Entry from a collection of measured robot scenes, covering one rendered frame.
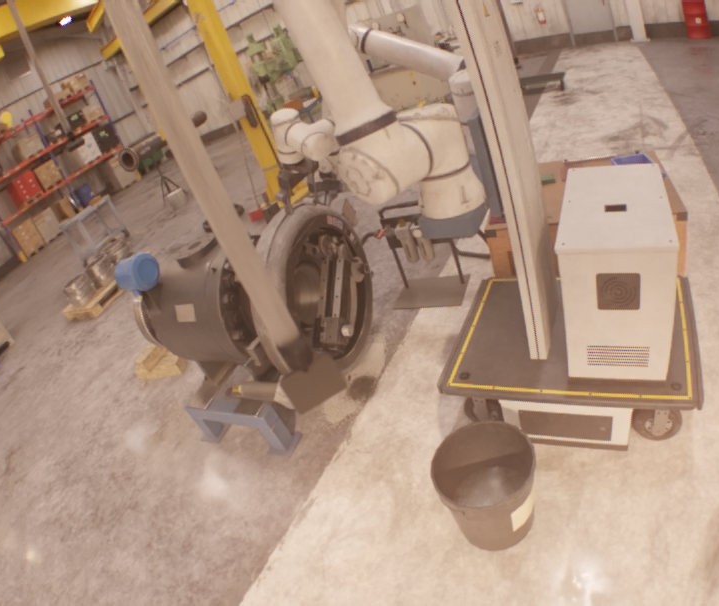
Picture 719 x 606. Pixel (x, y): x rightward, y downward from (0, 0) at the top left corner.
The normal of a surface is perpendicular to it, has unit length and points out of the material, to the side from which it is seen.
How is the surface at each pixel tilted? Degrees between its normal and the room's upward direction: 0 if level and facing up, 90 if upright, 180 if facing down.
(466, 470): 87
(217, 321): 70
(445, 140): 88
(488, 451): 87
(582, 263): 90
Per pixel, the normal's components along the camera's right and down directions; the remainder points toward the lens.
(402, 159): 0.51, 0.11
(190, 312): -0.47, 0.18
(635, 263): -0.44, 0.62
